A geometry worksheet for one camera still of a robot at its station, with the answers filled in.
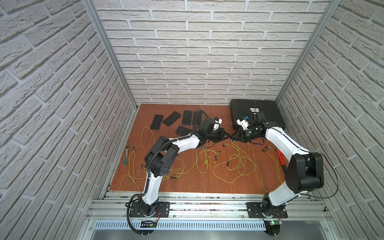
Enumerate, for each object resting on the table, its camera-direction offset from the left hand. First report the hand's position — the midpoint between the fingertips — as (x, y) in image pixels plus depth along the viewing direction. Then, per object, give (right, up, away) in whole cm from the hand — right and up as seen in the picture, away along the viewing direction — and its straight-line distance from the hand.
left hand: (234, 135), depth 85 cm
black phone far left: (-53, +7, +28) cm, 61 cm away
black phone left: (-42, +10, +31) cm, 54 cm away
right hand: (0, -2, +1) cm, 2 cm away
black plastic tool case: (+11, +18, +25) cm, 33 cm away
